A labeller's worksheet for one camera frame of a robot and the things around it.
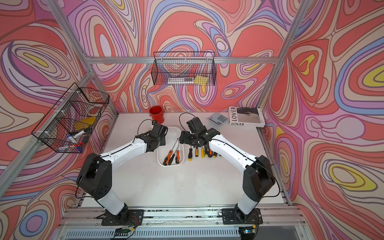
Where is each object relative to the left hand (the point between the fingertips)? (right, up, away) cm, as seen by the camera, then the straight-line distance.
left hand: (161, 138), depth 92 cm
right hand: (+16, -2, -9) cm, 18 cm away
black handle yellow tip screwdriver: (+18, -11, +2) cm, 21 cm away
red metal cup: (-7, +17, +15) cm, 24 cm away
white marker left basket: (-40, +2, -20) cm, 44 cm away
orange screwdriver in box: (+4, -13, -3) cm, 14 cm away
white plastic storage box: (+7, -10, +1) cm, 12 cm away
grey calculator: (+40, +14, +22) cm, 47 cm away
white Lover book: (+60, +15, +21) cm, 66 cm away
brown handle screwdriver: (+22, -9, +4) cm, 25 cm away
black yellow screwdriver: (+29, -9, +4) cm, 30 cm away
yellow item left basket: (-32, +9, -22) cm, 40 cm away
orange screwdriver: (+10, -11, +1) cm, 15 cm away
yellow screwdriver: (+26, -10, +4) cm, 28 cm away
